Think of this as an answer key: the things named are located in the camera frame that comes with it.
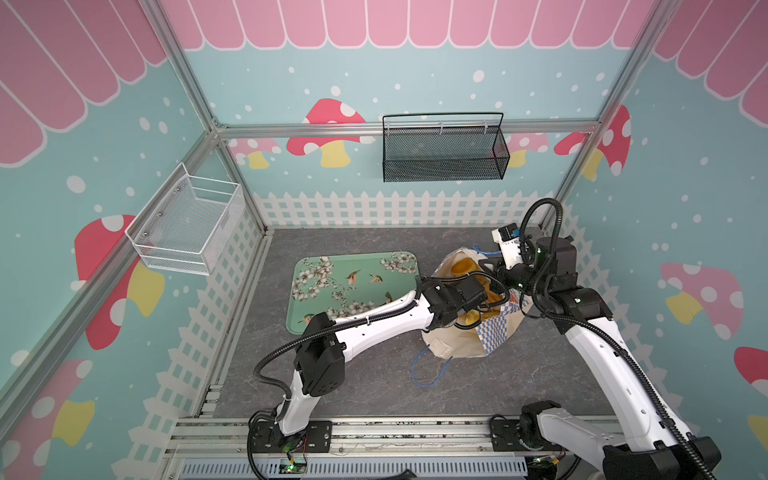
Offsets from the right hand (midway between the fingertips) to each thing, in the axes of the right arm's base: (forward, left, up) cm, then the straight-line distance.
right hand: (481, 261), depth 72 cm
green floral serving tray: (+13, +40, -29) cm, 51 cm away
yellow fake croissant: (+11, 0, -16) cm, 19 cm away
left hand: (-3, +13, -14) cm, 19 cm away
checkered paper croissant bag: (-8, -6, -17) cm, 20 cm away
